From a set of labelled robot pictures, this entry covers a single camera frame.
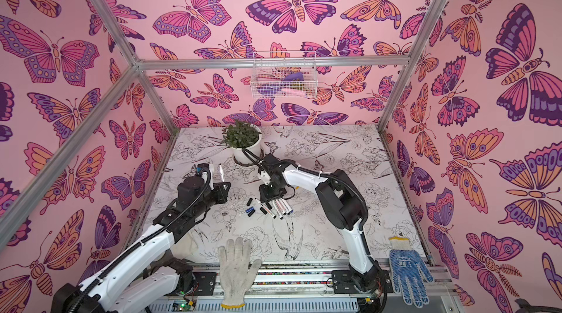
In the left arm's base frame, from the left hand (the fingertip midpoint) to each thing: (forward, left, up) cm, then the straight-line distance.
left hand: (231, 182), depth 81 cm
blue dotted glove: (-25, -63, -16) cm, 69 cm away
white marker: (+1, +3, +4) cm, 5 cm away
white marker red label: (-4, -13, -15) cm, 20 cm away
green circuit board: (-36, +14, -18) cm, 43 cm away
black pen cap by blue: (-6, -6, -16) cm, 18 cm away
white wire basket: (+44, -20, +18) cm, 51 cm away
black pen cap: (+1, -5, -16) cm, 17 cm away
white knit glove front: (-27, -3, -15) cm, 31 cm away
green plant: (+21, -1, +3) cm, 21 cm away
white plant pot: (+19, -7, -3) cm, 20 cm away
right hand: (+1, -12, -14) cm, 18 cm away
